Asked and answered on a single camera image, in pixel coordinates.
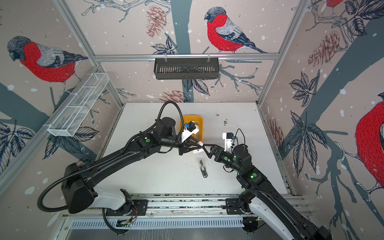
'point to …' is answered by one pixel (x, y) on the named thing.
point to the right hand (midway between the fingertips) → (204, 149)
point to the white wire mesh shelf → (70, 118)
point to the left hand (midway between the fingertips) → (199, 145)
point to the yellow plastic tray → (199, 120)
